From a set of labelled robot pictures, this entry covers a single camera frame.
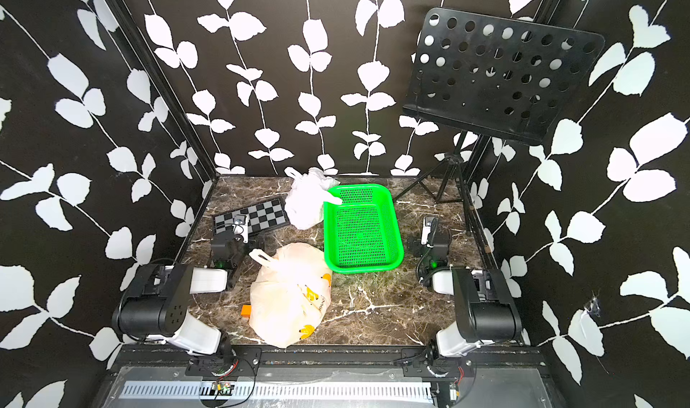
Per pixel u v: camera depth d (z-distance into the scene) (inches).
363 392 27.6
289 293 32.4
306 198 40.5
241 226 32.2
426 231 32.8
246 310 32.1
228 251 28.9
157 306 17.8
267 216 40.9
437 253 28.7
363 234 39.8
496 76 26.2
